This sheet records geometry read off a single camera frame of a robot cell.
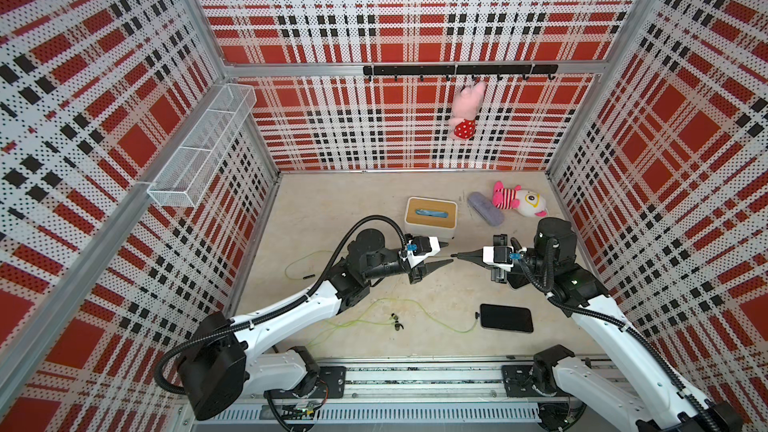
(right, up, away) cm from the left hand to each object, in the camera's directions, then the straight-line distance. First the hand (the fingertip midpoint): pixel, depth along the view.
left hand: (450, 249), depth 68 cm
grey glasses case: (+19, +8, +40) cm, 45 cm away
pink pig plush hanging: (+9, +41, +25) cm, 49 cm away
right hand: (+3, 0, -1) cm, 3 cm away
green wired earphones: (-14, -23, +16) cm, 31 cm away
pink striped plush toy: (+32, +10, +34) cm, 48 cm away
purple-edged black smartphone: (+19, -23, +16) cm, 34 cm away
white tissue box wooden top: (-1, +5, +36) cm, 37 cm away
